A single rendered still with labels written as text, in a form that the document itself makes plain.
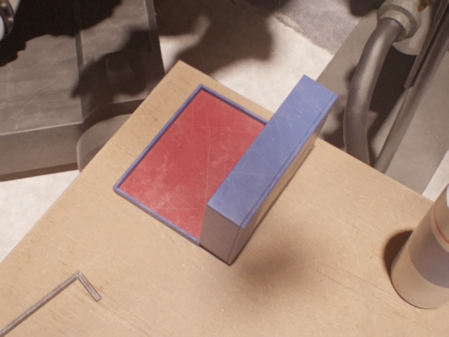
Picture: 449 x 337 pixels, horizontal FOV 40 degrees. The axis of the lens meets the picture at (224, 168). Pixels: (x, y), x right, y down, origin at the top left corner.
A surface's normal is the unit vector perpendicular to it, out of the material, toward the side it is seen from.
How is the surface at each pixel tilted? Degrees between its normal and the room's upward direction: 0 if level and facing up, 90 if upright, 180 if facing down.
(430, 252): 90
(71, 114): 0
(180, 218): 0
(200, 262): 0
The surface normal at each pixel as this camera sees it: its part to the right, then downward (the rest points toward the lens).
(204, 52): 0.00, -0.47
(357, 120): -0.06, 0.36
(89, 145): -0.66, -0.21
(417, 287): -0.66, 0.66
